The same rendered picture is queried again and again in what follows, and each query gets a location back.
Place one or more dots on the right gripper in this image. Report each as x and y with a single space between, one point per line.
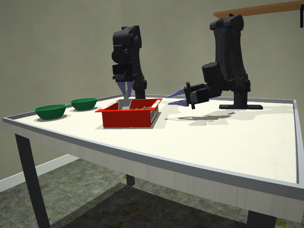
130 82

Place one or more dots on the grey raised table edge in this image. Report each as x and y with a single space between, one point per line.
256 183

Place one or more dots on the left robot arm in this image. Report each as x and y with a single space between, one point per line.
227 72

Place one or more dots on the red box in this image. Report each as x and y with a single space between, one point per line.
112 117

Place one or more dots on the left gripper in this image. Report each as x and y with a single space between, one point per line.
185 102

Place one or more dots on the green bowl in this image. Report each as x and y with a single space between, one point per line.
50 112
84 104

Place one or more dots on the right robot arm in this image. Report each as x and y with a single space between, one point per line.
130 39

